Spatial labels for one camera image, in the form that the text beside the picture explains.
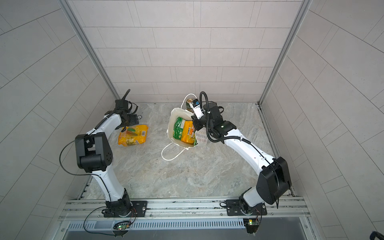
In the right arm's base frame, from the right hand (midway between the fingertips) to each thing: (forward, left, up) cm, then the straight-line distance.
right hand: (191, 116), depth 78 cm
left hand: (+13, +40, -14) cm, 44 cm away
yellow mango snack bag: (+1, +37, -17) cm, 41 cm away
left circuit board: (-44, +33, -21) cm, 58 cm away
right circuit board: (-45, -26, -27) cm, 58 cm away
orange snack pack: (-3, +3, -13) cm, 13 cm away
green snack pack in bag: (+2, +9, -13) cm, 16 cm away
